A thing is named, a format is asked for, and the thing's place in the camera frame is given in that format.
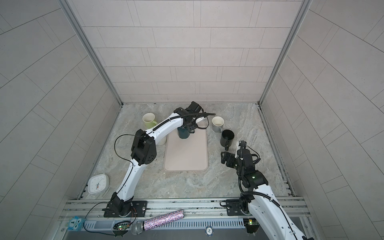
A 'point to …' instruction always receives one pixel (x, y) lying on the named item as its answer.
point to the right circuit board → (251, 225)
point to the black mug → (227, 137)
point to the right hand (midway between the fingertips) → (227, 154)
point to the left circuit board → (121, 226)
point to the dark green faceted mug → (183, 132)
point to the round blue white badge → (209, 231)
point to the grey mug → (217, 124)
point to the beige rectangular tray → (188, 154)
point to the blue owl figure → (75, 223)
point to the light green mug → (149, 118)
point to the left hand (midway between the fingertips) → (193, 121)
